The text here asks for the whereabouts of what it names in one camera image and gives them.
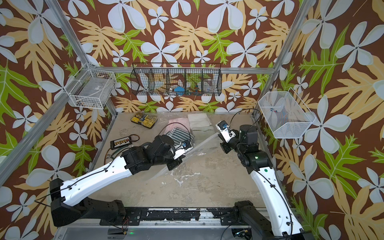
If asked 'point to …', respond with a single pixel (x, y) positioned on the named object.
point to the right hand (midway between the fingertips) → (221, 132)
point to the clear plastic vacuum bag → (186, 131)
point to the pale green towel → (199, 133)
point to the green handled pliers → (110, 156)
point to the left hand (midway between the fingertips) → (183, 153)
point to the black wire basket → (176, 79)
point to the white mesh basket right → (286, 115)
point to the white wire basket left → (91, 88)
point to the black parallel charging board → (121, 142)
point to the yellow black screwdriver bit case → (146, 119)
